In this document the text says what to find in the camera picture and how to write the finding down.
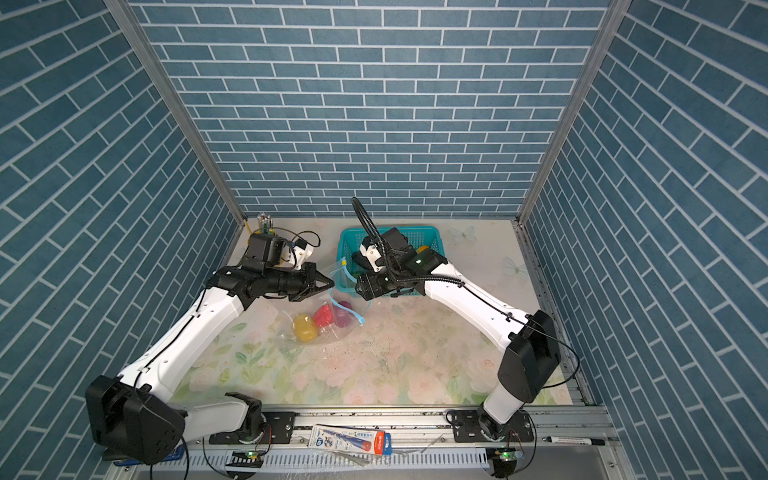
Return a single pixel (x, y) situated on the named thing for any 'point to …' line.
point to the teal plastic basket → (409, 292)
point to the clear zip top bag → (344, 289)
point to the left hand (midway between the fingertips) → (334, 282)
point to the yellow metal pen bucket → (265, 223)
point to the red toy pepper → (323, 315)
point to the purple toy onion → (343, 317)
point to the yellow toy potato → (305, 328)
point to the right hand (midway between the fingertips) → (364, 281)
